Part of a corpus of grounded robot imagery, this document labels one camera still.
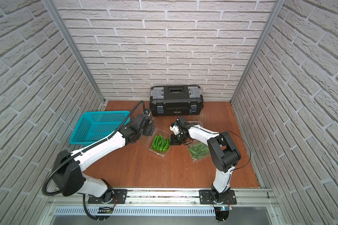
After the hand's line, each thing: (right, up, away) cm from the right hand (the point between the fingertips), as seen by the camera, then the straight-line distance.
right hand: (173, 143), depth 91 cm
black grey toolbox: (-5, +29, +6) cm, 30 cm away
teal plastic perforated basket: (-60, +10, +12) cm, 62 cm away
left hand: (-17, +15, -7) cm, 24 cm away
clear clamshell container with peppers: (-9, +1, -1) cm, 9 cm away
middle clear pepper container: (+16, -4, -2) cm, 17 cm away
